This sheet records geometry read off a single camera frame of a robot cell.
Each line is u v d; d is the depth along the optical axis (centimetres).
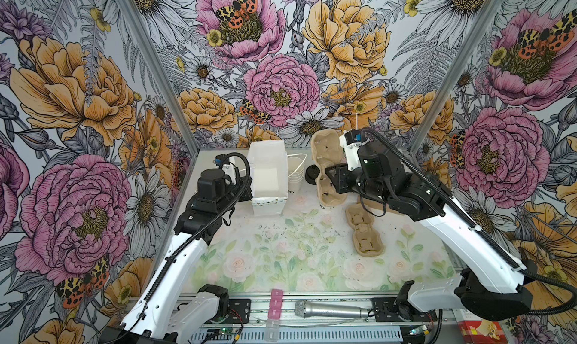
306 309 72
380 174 44
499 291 39
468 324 69
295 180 94
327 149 66
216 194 53
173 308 43
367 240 88
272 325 70
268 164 89
